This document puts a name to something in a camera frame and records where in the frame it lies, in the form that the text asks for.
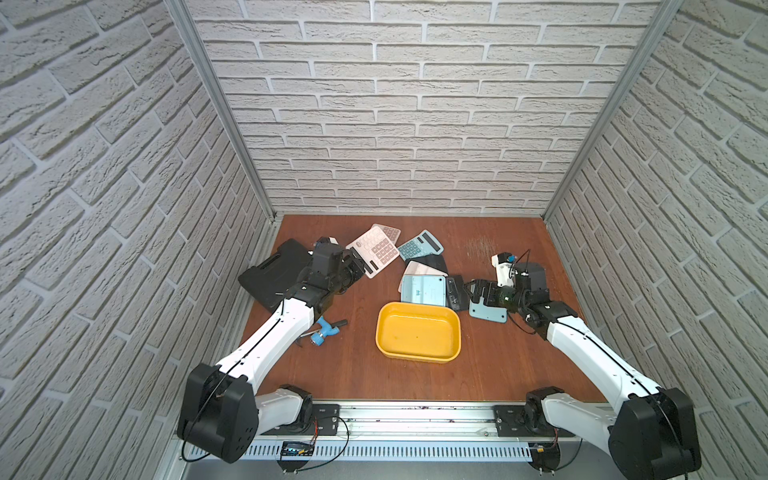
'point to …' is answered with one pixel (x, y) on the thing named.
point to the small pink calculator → (393, 233)
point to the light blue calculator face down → (489, 313)
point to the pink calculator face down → (414, 268)
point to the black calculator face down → (436, 260)
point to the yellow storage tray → (418, 332)
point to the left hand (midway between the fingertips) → (357, 253)
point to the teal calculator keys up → (420, 246)
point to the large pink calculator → (376, 248)
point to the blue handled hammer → (324, 329)
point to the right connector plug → (545, 456)
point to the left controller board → (297, 449)
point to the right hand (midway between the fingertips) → (479, 286)
